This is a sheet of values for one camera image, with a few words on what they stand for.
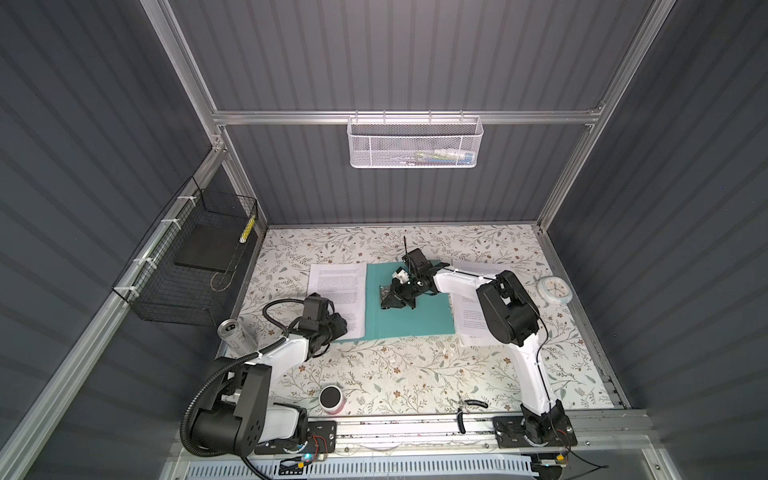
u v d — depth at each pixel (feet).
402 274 3.15
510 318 1.90
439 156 3.04
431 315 3.02
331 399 2.47
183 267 2.39
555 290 3.23
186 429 1.29
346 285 3.35
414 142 4.05
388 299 2.99
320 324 2.52
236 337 2.57
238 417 1.39
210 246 2.42
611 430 2.49
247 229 2.67
